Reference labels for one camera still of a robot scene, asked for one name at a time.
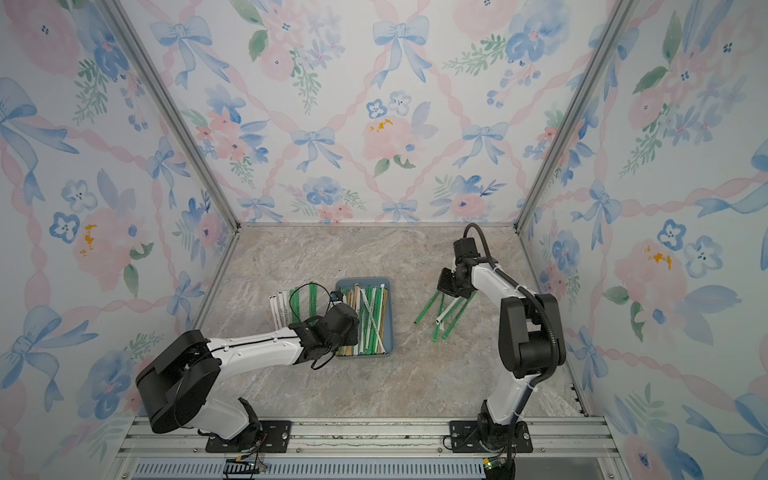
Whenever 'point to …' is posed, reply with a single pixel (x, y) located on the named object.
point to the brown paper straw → (384, 313)
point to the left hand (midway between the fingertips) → (358, 326)
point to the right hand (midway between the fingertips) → (445, 286)
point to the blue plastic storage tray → (341, 283)
